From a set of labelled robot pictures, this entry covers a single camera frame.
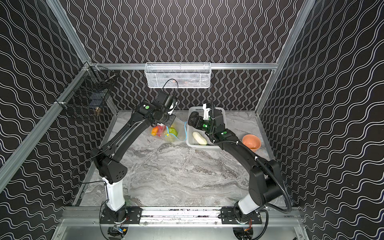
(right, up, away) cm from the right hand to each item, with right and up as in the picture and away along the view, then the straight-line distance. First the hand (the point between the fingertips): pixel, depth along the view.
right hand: (192, 119), depth 82 cm
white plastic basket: (-1, -14, +16) cm, 21 cm away
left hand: (-10, +1, -2) cm, 11 cm away
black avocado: (+1, +1, -3) cm, 3 cm away
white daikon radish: (+5, -13, +16) cm, 22 cm away
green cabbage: (-11, -9, +2) cm, 15 cm away
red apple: (-20, -6, +13) cm, 25 cm away
